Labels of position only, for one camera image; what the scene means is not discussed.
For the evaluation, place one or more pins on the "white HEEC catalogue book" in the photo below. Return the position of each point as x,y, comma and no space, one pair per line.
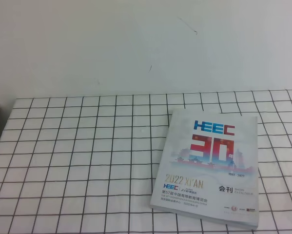
209,168

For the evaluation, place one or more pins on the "white black-grid tablecloth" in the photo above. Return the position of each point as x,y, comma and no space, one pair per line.
86,165

